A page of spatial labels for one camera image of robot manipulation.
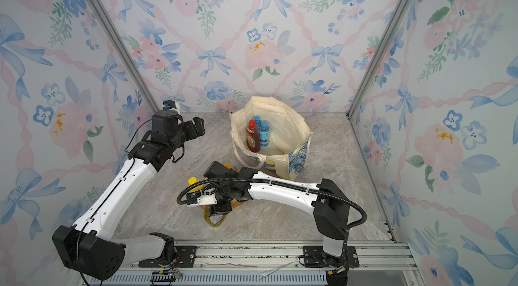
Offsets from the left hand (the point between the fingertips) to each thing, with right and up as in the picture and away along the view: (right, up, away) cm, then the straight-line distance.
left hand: (194, 122), depth 77 cm
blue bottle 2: (+26, -4, +21) cm, 34 cm away
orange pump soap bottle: (+17, -27, -12) cm, 34 cm away
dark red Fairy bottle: (+21, -7, +20) cm, 30 cm away
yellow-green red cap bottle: (+8, -37, 0) cm, 38 cm away
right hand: (+7, -30, -3) cm, 30 cm away
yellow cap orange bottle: (+2, -20, -8) cm, 22 cm away
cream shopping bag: (+38, -14, +24) cm, 47 cm away
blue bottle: (+24, 0, +21) cm, 31 cm away
